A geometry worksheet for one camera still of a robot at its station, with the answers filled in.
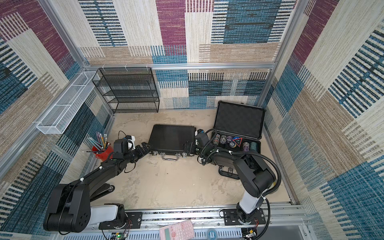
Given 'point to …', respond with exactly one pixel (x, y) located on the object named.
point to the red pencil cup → (105, 154)
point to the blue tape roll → (208, 234)
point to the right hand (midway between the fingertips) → (191, 148)
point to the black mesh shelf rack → (128, 90)
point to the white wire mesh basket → (63, 112)
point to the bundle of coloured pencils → (101, 144)
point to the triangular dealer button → (238, 141)
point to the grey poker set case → (237, 127)
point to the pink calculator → (183, 230)
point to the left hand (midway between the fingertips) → (148, 148)
